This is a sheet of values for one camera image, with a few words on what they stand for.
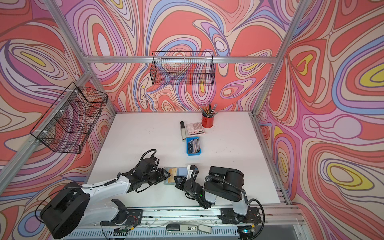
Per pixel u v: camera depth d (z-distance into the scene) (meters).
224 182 0.45
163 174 0.78
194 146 0.96
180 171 0.88
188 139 0.99
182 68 0.98
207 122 1.07
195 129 1.08
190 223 0.72
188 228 0.67
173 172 0.87
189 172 0.80
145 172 0.68
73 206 0.41
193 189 0.64
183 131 1.05
